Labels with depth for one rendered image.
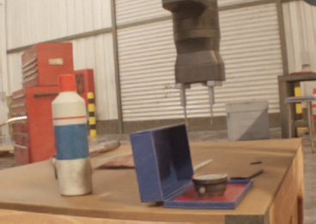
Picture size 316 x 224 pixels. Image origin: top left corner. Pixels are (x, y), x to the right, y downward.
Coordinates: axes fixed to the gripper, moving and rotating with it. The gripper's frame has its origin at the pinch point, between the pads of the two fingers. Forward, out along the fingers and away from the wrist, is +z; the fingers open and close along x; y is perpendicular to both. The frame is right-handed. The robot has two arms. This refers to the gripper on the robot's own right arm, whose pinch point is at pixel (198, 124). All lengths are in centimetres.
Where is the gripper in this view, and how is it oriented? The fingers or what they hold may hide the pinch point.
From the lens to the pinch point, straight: 62.5
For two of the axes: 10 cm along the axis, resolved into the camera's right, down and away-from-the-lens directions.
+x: -9.2, 0.7, 3.8
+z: 0.7, 10.0, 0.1
